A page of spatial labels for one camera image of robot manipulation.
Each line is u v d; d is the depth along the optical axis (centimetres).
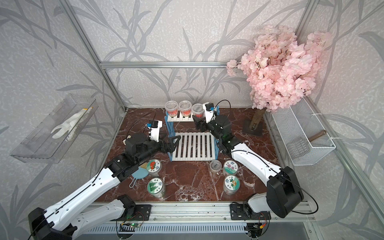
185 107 75
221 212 77
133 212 68
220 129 57
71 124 64
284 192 41
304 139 61
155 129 61
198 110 74
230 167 81
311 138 64
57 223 38
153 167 81
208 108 63
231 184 75
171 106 76
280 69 65
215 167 83
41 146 62
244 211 65
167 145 63
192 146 96
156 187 74
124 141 100
